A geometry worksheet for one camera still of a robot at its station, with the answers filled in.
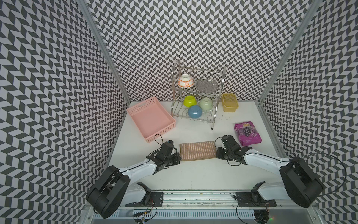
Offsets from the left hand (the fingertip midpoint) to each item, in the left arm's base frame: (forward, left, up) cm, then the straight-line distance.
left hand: (180, 159), depth 87 cm
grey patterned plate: (+55, -20, +14) cm, 60 cm away
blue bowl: (+33, -10, +7) cm, 36 cm away
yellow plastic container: (+51, -42, -1) cm, 66 cm away
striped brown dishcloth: (+6, -11, 0) cm, 13 cm away
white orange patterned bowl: (+39, -4, +30) cm, 50 cm away
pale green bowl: (+40, -19, +9) cm, 45 cm away
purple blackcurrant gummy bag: (+16, -45, +4) cm, 48 cm away
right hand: (+2, -23, 0) cm, 23 cm away
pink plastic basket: (+33, +23, -1) cm, 41 cm away
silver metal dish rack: (+29, -10, +29) cm, 43 cm away
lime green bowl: (+44, -7, +8) cm, 45 cm away
